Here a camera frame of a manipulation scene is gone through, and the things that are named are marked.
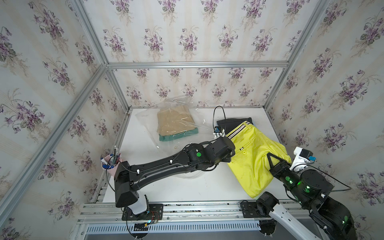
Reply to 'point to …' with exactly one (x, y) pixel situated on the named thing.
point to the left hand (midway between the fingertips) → (230, 151)
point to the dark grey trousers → (228, 124)
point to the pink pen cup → (110, 163)
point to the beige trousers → (175, 120)
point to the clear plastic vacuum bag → (147, 117)
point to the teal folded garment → (163, 138)
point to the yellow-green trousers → (250, 166)
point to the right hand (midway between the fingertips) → (271, 155)
